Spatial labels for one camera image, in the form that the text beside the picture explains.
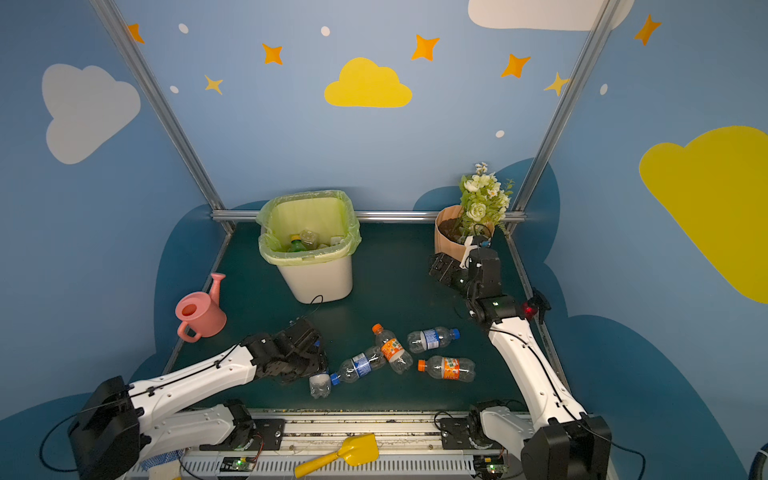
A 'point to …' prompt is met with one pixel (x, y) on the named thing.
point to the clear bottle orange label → (392, 350)
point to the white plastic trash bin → (318, 282)
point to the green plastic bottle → (296, 244)
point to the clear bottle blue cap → (440, 337)
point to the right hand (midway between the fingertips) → (443, 259)
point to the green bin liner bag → (328, 212)
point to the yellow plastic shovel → (355, 450)
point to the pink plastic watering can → (201, 314)
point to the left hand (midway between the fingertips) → (325, 369)
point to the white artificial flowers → (483, 201)
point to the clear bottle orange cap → (450, 368)
